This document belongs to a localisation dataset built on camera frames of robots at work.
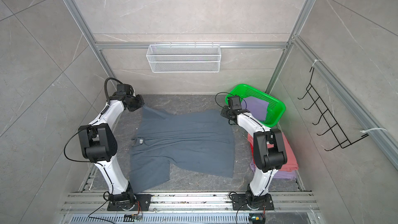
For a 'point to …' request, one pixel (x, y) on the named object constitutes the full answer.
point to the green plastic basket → (275, 110)
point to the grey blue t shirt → (200, 142)
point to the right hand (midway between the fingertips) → (225, 110)
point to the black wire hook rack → (327, 119)
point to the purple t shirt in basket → (257, 107)
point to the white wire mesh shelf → (183, 58)
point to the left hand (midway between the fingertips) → (143, 99)
